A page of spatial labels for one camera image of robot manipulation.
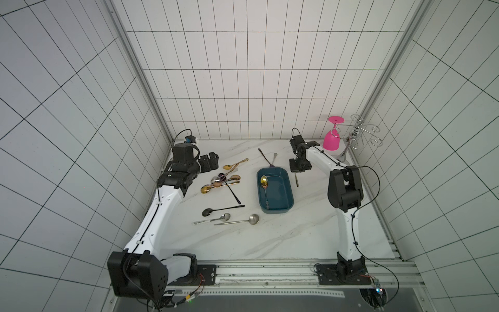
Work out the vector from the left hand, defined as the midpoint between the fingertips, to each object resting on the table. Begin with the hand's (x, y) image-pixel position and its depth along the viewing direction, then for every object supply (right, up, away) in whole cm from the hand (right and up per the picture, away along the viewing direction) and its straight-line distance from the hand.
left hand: (207, 162), depth 80 cm
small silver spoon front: (+6, -26, +7) cm, 27 cm away
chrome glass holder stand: (+66, +12, +5) cm, 67 cm away
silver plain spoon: (+43, -11, +21) cm, 49 cm away
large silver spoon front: (+20, -26, +5) cm, 33 cm away
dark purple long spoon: (+30, -3, +26) cm, 40 cm away
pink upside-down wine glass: (+60, +11, +18) cm, 64 cm away
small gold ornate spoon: (+5, -4, +26) cm, 27 cm away
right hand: (+40, -4, +23) cm, 46 cm away
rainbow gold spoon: (+25, -11, +18) cm, 33 cm away
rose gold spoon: (+10, -9, +23) cm, 27 cm away
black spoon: (-2, -24, +10) cm, 26 cm away
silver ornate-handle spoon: (+33, +3, +33) cm, 47 cm away
